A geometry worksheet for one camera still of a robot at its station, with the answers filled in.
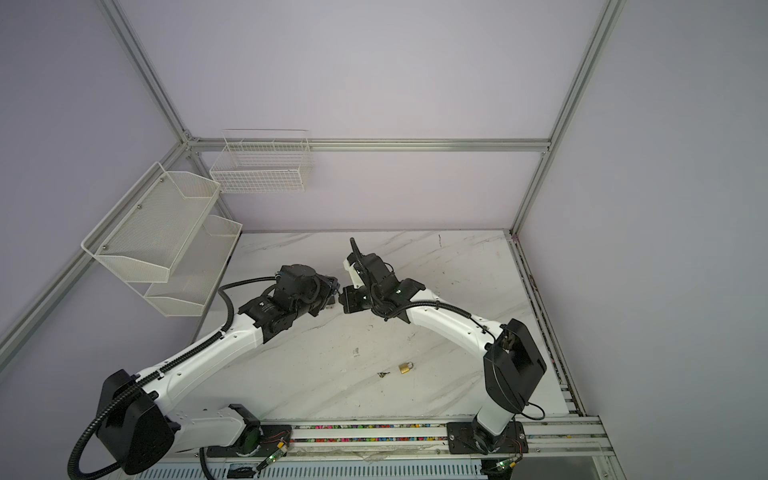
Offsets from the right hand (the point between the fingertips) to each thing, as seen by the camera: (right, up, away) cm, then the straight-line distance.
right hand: (335, 299), depth 78 cm
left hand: (+1, +3, +2) cm, 4 cm away
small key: (+12, -23, +6) cm, 26 cm away
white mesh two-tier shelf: (-48, +19, +4) cm, 52 cm away
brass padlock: (+19, -21, +8) cm, 30 cm away
